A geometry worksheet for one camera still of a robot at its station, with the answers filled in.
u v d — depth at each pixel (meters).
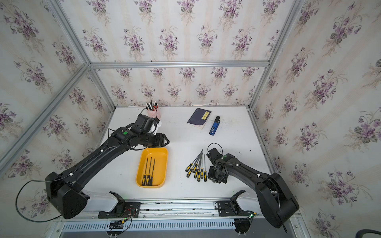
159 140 0.66
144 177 0.84
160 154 0.93
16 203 0.39
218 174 0.70
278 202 0.41
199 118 1.11
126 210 0.72
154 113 1.02
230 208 0.73
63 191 0.38
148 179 0.82
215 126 1.05
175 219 0.72
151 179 0.82
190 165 0.88
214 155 0.70
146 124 0.59
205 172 0.86
